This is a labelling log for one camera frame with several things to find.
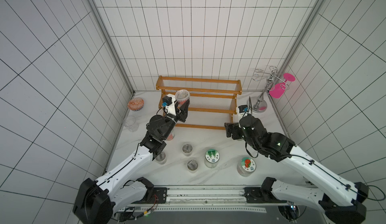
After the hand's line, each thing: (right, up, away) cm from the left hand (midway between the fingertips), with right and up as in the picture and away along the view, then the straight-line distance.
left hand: (183, 101), depth 71 cm
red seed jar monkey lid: (-9, -21, +19) cm, 30 cm away
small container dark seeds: (-13, -31, +8) cm, 35 cm away
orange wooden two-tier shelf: (+19, 0, +39) cm, 43 cm away
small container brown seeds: (+4, -34, +6) cm, 35 cm away
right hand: (+21, -11, -1) cm, 24 cm away
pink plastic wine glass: (+59, +7, +23) cm, 63 cm away
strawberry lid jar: (+32, -33, +3) cm, 46 cm away
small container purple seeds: (+1, -27, +12) cm, 30 cm away
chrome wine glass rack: (+53, -2, +38) cm, 65 cm away
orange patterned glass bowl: (-39, -2, +39) cm, 55 cm away
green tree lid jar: (+15, -30, +6) cm, 34 cm away
